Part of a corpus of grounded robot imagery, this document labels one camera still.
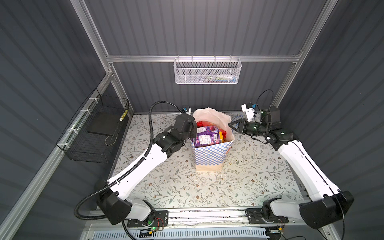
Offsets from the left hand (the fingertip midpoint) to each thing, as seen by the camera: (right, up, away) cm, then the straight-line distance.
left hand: (191, 123), depth 74 cm
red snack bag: (+7, 0, +16) cm, 17 cm away
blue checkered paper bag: (+11, -18, +2) cm, 21 cm away
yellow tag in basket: (-38, +6, +9) cm, 39 cm away
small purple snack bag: (+7, -6, +5) cm, 11 cm away
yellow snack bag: (+16, -7, +7) cm, 19 cm away
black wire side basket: (-49, -6, -1) cm, 49 cm away
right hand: (+19, -1, -3) cm, 19 cm away
